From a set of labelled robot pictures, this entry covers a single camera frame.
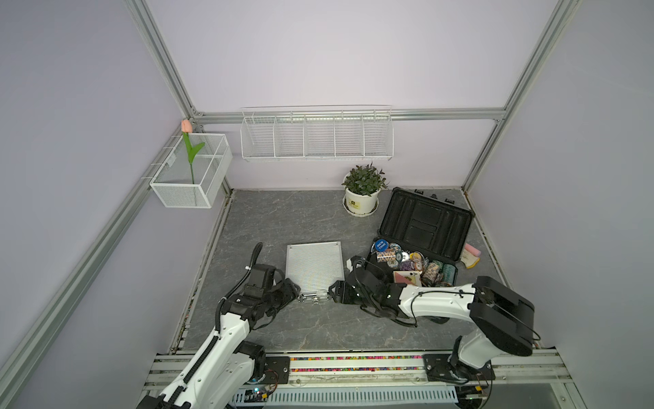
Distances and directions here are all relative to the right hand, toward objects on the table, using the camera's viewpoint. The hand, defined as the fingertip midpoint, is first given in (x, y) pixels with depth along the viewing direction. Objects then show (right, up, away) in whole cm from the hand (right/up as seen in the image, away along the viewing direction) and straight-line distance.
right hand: (333, 290), depth 83 cm
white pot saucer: (+11, +25, +26) cm, 38 cm away
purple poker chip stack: (+27, +7, +5) cm, 29 cm away
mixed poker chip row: (+34, +5, +5) cm, 35 cm away
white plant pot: (+11, +29, +22) cm, 38 cm away
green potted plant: (+13, +38, +16) cm, 43 cm away
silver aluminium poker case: (-7, +5, +11) cm, 14 cm away
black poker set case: (+35, +17, +15) cm, 42 cm away
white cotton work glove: (+52, +8, +13) cm, 54 cm away
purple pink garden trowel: (+53, +11, +13) cm, 56 cm away
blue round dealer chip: (+18, +13, +11) cm, 25 cm away
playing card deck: (+26, +3, +4) cm, 26 cm away
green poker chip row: (+40, +5, +4) cm, 41 cm away
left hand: (-12, -1, -2) cm, 12 cm away
